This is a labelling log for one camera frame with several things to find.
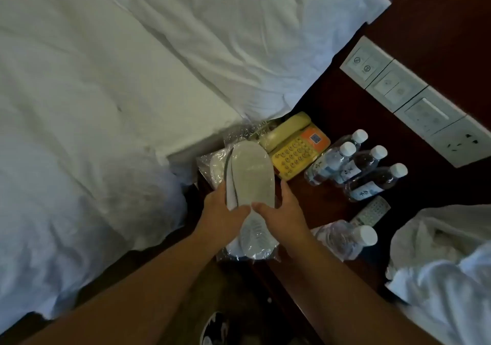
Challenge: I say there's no person's left hand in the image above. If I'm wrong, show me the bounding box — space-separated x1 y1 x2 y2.
193 182 253 252

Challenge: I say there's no person's right hand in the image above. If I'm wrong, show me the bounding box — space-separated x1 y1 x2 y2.
250 179 315 258

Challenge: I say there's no white slipper dark trim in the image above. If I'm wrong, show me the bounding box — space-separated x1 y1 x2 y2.
231 140 281 259
224 148 237 208

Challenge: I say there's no person's left forearm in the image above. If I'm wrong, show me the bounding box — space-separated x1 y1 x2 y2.
19 225 231 345

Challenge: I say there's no person's right forearm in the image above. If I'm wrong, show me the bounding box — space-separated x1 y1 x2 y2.
282 233 434 345

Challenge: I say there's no person's left sneaker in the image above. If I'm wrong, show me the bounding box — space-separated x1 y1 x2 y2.
201 312 231 345

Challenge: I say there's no dark wooden nightstand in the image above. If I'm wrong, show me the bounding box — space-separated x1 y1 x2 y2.
184 87 461 345

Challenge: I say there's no water bottle red label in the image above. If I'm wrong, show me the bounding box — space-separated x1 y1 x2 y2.
311 220 378 262

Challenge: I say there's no yellow telephone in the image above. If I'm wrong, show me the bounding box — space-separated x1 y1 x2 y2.
257 111 331 182

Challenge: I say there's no small clear water bottle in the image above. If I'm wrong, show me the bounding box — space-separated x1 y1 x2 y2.
304 141 358 187
331 145 388 186
326 128 369 161
343 163 409 203

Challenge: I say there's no grey television remote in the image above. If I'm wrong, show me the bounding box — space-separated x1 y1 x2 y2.
349 196 391 227

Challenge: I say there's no white bed duvet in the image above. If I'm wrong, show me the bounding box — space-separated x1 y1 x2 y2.
0 0 248 322

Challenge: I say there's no white power socket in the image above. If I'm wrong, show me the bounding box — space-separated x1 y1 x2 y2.
429 116 491 169

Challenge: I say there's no dark red wooden panel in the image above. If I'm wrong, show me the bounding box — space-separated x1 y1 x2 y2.
306 0 491 188

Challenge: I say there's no white wall switch panel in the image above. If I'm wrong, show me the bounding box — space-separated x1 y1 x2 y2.
364 59 430 114
393 85 467 140
339 35 395 89

